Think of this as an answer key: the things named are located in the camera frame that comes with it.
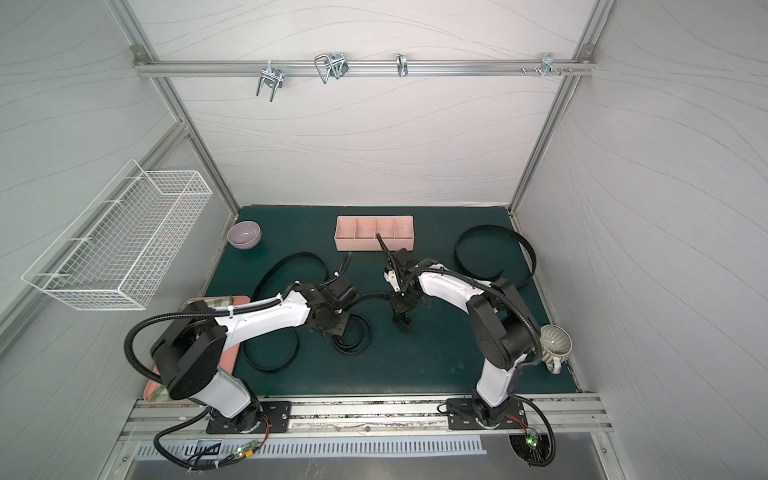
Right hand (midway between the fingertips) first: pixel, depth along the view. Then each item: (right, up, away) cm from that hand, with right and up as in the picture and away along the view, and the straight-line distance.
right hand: (398, 305), depth 91 cm
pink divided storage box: (-16, +23, +27) cm, 39 cm away
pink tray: (-62, -19, -15) cm, 67 cm away
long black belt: (-9, -7, -3) cm, 12 cm away
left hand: (-17, -5, -5) cm, 19 cm away
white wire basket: (-66, +17, -23) cm, 72 cm away
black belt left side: (-46, +3, +2) cm, 46 cm away
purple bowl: (-56, +22, +17) cm, 63 cm away
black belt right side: (+47, +20, +17) cm, 54 cm away
